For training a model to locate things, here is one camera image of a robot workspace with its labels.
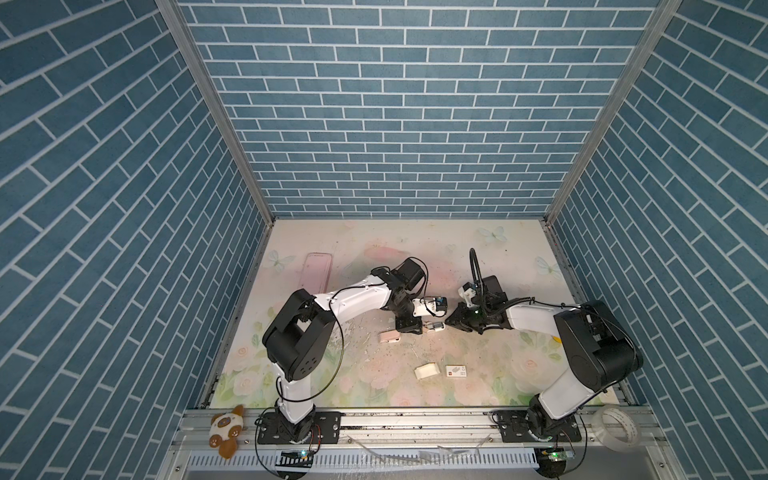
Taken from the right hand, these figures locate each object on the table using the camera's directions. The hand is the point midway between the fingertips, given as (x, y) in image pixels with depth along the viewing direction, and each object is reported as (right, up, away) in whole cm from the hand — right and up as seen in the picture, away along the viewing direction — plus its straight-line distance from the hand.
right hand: (443, 319), depth 92 cm
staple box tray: (-7, -12, -9) cm, 16 cm away
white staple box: (+2, -12, -10) cm, 15 cm away
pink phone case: (-43, +13, +13) cm, 47 cm away
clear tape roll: (+42, -24, -16) cm, 51 cm away
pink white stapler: (-4, -2, -2) cm, 4 cm away
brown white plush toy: (-56, -21, -21) cm, 63 cm away
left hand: (-8, 0, -5) cm, 9 cm away
